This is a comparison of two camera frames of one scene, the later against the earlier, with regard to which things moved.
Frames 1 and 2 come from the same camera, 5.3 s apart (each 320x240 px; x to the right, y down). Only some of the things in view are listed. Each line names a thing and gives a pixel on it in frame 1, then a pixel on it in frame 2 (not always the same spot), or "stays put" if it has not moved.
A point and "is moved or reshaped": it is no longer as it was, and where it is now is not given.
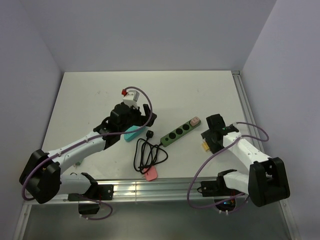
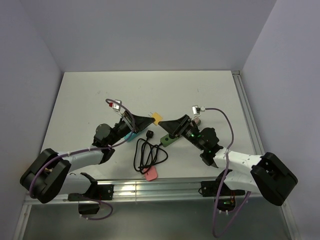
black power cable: (146, 155) stays put
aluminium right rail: (254, 131) stays put
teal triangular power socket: (127, 136) stays put
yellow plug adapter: (205, 146) is moved or reshaped
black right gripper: (214, 148) to (177, 126)
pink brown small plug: (194, 121) stays put
